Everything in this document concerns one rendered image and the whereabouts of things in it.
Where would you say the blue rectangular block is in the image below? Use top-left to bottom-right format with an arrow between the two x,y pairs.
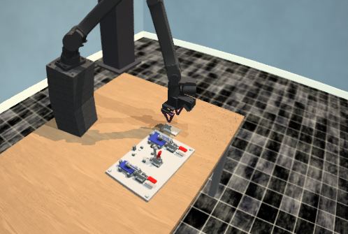
119,160 -> 135,176

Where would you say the blue flat plate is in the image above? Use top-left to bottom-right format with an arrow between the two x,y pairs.
148,132 -> 166,148

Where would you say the toggle clamp with red handle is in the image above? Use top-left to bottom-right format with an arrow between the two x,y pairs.
158,134 -> 187,153

